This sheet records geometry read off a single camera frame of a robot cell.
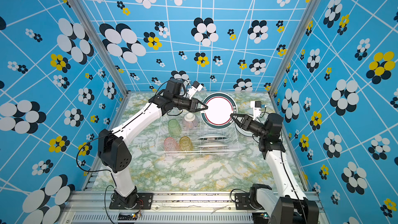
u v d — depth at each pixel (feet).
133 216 2.29
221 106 2.43
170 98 2.11
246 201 2.38
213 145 2.65
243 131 3.15
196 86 2.32
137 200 2.37
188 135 3.15
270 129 1.95
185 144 2.88
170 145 2.80
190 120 3.15
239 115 2.38
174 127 2.93
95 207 2.46
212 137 2.92
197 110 2.37
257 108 2.22
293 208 1.25
